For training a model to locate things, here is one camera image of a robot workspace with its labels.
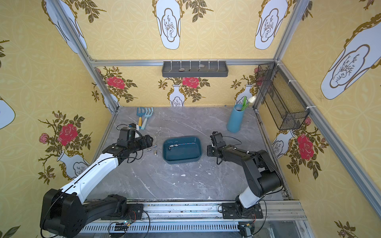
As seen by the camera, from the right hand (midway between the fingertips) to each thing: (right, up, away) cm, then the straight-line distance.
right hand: (207, 150), depth 96 cm
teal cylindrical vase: (+19, +19, +2) cm, 27 cm away
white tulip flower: (+24, +31, -12) cm, 41 cm away
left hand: (-36, +8, -10) cm, 39 cm away
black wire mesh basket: (+38, +25, -21) cm, 51 cm away
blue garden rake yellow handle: (-51, +25, +22) cm, 61 cm away
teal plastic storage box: (-16, 0, -1) cm, 16 cm away
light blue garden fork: (-45, +24, +21) cm, 56 cm away
